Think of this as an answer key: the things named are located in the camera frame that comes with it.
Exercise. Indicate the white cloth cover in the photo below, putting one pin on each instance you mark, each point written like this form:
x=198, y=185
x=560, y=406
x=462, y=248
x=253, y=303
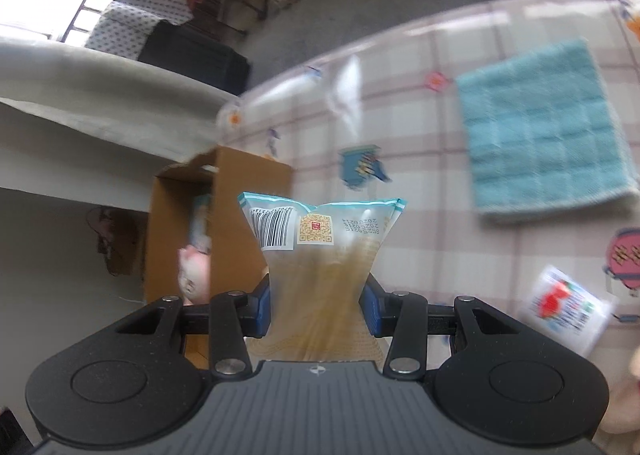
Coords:
x=90, y=95

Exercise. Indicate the pink plush toy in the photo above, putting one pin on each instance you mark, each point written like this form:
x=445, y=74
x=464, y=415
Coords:
x=195, y=275

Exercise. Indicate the white polka dot cloth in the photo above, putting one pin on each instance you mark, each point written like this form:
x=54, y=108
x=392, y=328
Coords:
x=140, y=15

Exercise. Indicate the brown cardboard box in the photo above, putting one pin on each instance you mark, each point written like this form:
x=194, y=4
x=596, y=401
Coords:
x=235, y=175

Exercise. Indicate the checked tablecloth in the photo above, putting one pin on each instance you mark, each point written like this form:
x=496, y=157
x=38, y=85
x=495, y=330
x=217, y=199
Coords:
x=425, y=145

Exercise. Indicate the black storage bin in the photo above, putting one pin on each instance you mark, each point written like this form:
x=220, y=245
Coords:
x=195, y=57

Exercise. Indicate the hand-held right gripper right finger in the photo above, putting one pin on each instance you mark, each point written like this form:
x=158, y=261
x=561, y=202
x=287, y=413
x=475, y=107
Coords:
x=370, y=312

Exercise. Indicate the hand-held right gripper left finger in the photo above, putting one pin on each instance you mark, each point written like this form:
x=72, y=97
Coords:
x=262, y=310

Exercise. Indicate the tan snack bag teal edge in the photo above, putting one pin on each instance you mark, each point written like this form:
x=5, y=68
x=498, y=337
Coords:
x=320, y=255

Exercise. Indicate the black-haired plush doll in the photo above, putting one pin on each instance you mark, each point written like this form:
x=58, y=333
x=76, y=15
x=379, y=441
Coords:
x=625, y=395

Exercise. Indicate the brown hanging object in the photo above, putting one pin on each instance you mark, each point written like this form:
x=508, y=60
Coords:
x=117, y=240

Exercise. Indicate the white printed packet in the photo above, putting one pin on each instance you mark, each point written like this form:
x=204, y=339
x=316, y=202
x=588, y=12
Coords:
x=565, y=310

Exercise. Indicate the teal folded towel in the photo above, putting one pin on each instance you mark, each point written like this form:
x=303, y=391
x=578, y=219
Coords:
x=540, y=130

